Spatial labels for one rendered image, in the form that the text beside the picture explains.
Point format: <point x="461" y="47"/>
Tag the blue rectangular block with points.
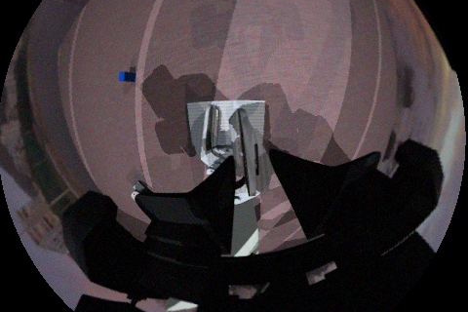
<point x="127" y="77"/>

